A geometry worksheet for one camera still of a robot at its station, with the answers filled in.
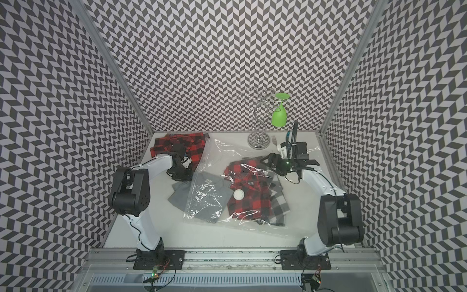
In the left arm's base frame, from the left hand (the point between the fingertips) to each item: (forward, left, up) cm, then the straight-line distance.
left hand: (189, 180), depth 96 cm
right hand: (-1, -39, +13) cm, 42 cm away
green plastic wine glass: (+26, -48, +23) cm, 59 cm away
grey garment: (-12, -11, +5) cm, 17 cm away
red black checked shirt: (+21, 0, +6) cm, 22 cm away
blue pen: (+31, -57, 0) cm, 65 cm away
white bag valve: (-10, -26, +3) cm, 28 cm away
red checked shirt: (0, -34, +3) cm, 34 cm away
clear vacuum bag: (-11, -59, -1) cm, 60 cm away
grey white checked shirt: (-15, -46, +1) cm, 48 cm away
